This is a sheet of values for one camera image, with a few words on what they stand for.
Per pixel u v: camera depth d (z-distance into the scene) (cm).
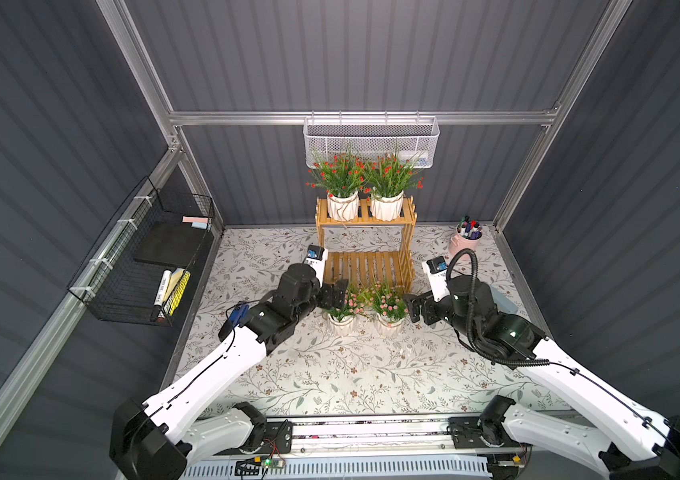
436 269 61
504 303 93
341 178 75
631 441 39
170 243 77
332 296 67
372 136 92
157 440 38
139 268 73
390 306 81
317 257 64
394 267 108
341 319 87
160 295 68
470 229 102
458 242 105
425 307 63
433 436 75
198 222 83
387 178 75
